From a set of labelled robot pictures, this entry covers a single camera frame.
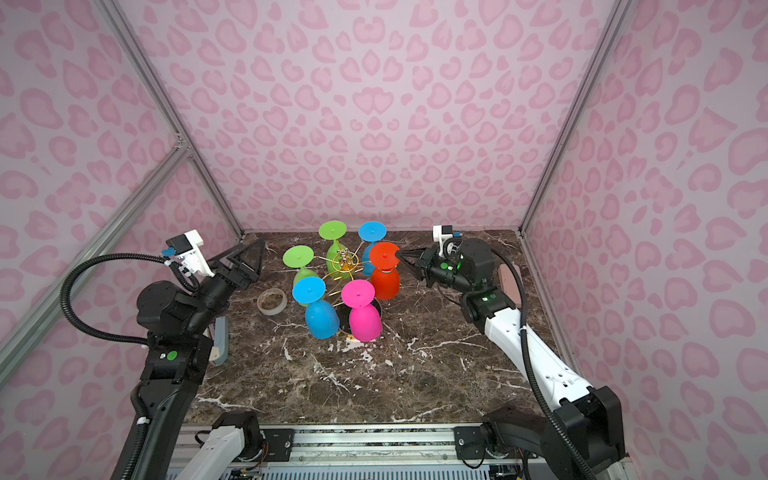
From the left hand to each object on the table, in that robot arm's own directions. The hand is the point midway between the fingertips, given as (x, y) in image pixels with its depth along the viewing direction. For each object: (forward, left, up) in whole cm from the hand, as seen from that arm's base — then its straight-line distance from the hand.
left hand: (252, 240), depth 61 cm
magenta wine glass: (-8, -21, -20) cm, 30 cm away
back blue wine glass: (+14, -23, -13) cm, 30 cm away
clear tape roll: (+11, +13, -42) cm, 46 cm away
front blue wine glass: (-7, -11, -21) cm, 25 cm away
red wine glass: (+3, -26, -17) cm, 32 cm away
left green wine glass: (+6, -5, -13) cm, 15 cm away
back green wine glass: (+15, -13, -13) cm, 23 cm away
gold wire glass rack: (+4, -17, -13) cm, 21 cm away
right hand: (+1, -29, -7) cm, 30 cm away
